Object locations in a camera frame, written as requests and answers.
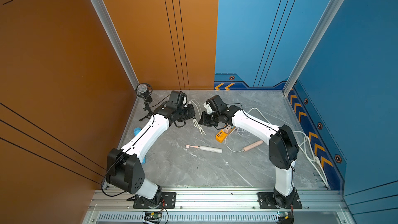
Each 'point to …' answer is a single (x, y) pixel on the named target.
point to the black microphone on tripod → (144, 90)
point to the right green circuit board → (285, 218)
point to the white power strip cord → (318, 161)
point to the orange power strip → (221, 135)
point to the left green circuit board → (153, 218)
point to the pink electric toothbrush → (252, 145)
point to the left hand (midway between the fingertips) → (196, 110)
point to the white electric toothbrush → (208, 149)
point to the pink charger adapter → (228, 128)
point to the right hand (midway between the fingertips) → (198, 121)
